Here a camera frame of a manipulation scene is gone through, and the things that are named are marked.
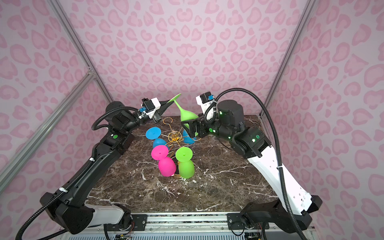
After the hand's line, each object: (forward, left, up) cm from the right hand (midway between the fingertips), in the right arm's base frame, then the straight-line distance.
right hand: (190, 118), depth 57 cm
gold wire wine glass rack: (+3, +8, -16) cm, 19 cm away
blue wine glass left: (+4, +19, -15) cm, 25 cm away
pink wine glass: (-8, +12, -23) cm, 28 cm away
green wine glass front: (-8, +3, -23) cm, 25 cm away
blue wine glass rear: (+9, +4, -26) cm, 28 cm away
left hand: (+6, +7, +6) cm, 11 cm away
